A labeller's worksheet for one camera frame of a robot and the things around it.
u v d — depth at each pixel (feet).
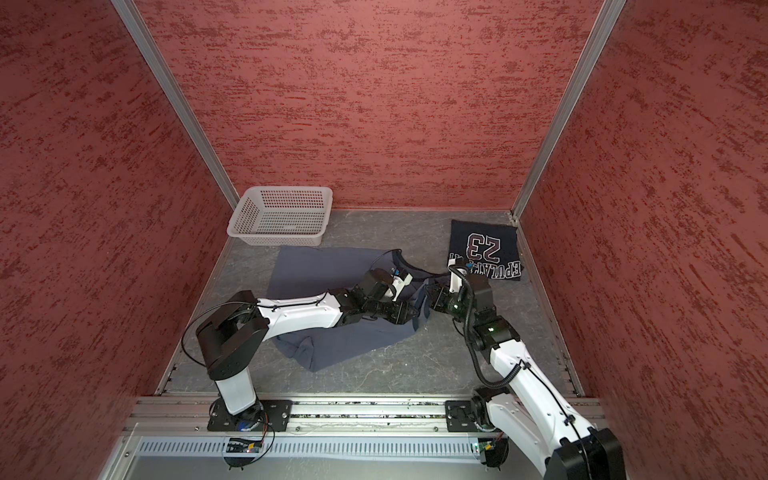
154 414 2.47
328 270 3.45
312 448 2.54
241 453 2.38
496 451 2.35
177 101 2.86
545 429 1.38
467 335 1.93
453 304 2.23
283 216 3.61
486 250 3.49
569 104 2.89
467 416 2.41
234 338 1.52
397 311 2.43
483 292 1.96
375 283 2.22
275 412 2.44
